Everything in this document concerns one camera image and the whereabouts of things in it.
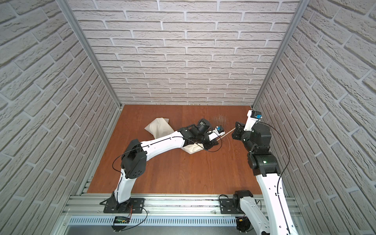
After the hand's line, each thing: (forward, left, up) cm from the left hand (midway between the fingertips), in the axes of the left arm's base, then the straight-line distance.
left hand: (216, 136), depth 83 cm
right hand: (-3, -5, +18) cm, 19 cm away
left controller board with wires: (-38, +51, -19) cm, 66 cm away
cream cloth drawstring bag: (+14, +36, -10) cm, 40 cm away
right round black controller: (-41, -11, -16) cm, 45 cm away
